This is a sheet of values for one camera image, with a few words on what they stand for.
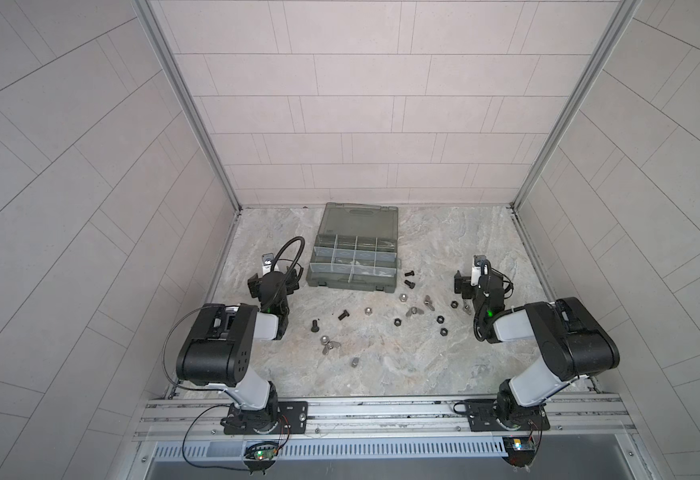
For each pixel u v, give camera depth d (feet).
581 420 2.40
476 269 2.65
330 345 2.68
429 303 2.98
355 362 2.60
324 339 2.75
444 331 2.78
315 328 2.78
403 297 2.99
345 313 2.89
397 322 2.84
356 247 3.27
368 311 2.91
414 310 2.91
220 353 1.45
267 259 2.54
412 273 3.17
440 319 2.85
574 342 1.50
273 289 2.26
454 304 2.98
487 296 2.28
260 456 2.11
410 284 3.09
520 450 2.23
